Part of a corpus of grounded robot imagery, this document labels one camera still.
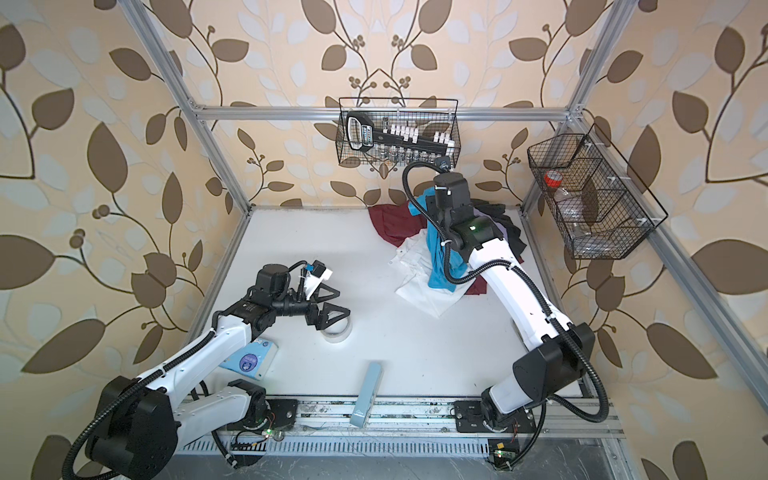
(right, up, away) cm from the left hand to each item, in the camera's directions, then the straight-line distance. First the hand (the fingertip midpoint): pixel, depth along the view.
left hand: (344, 301), depth 77 cm
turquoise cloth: (+25, +12, +9) cm, 29 cm away
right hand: (+27, +28, -2) cm, 39 cm away
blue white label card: (-24, -16, +1) cm, 29 cm away
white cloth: (+18, +6, +23) cm, 30 cm away
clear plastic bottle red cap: (+56, +24, -6) cm, 61 cm away
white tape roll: (-3, -10, +8) cm, 13 cm away
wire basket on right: (+66, +27, 0) cm, 71 cm away
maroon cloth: (+14, +23, +35) cm, 44 cm away
